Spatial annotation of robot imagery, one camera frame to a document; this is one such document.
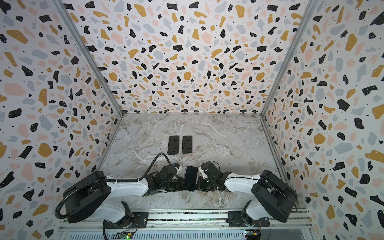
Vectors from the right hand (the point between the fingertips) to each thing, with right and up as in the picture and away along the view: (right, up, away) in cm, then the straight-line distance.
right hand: (191, 187), depth 83 cm
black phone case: (-14, +21, +21) cm, 33 cm away
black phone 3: (0, +4, +4) cm, 6 cm away
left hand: (-1, +1, -1) cm, 2 cm away
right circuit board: (+30, -18, -11) cm, 37 cm away
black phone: (-14, +20, +23) cm, 33 cm away
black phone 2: (-4, +21, +21) cm, 30 cm away
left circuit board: (-32, -17, -12) cm, 39 cm away
